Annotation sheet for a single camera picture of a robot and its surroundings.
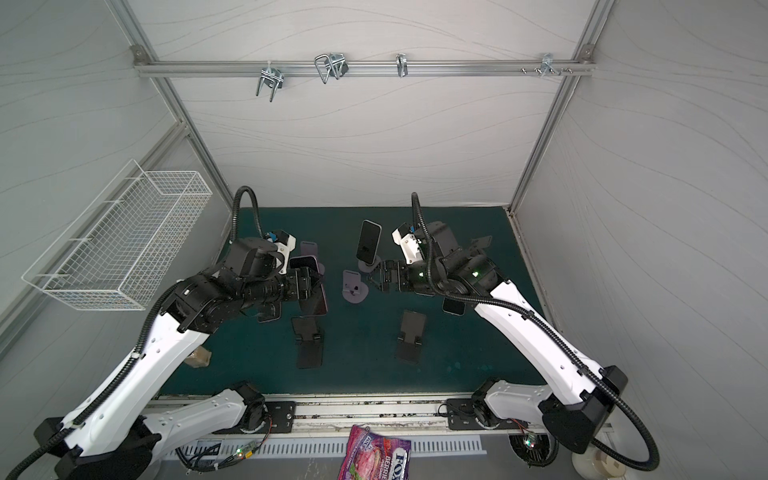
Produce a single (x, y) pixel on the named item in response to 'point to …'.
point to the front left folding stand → (309, 342)
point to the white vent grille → (294, 447)
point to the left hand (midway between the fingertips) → (306, 280)
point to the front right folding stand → (411, 337)
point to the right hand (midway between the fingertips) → (383, 276)
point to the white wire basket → (120, 248)
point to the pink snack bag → (369, 456)
